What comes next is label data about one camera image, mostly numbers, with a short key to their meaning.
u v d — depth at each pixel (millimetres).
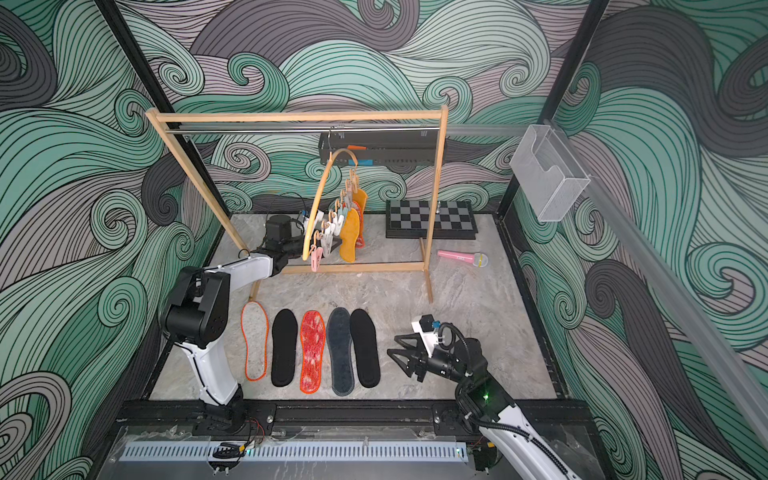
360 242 1037
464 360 558
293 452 697
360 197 902
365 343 859
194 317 508
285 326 909
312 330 879
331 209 1223
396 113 581
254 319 895
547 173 769
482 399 591
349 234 893
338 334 877
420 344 660
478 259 1006
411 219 1138
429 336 656
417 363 649
